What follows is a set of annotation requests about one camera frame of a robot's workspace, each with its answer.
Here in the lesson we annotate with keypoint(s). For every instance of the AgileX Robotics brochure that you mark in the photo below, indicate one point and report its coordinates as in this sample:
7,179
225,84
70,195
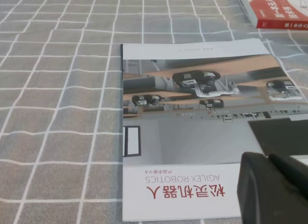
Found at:
189,113

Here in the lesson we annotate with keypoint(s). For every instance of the grey checkered tablecloth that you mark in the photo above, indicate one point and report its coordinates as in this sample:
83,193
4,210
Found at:
60,85

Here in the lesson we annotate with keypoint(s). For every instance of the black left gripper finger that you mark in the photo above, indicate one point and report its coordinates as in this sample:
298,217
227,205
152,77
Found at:
272,189

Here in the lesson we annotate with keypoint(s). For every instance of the red and white book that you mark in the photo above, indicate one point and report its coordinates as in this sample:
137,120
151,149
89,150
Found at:
278,14

